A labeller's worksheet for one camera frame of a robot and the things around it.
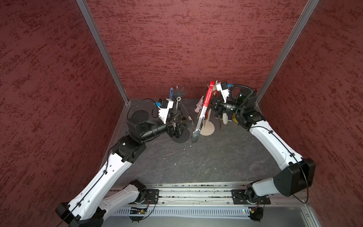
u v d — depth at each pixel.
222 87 0.59
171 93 0.67
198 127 0.63
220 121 0.85
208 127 1.03
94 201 0.38
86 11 0.73
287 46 0.87
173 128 0.50
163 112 0.50
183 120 0.83
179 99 0.68
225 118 0.81
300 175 0.40
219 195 0.76
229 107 0.61
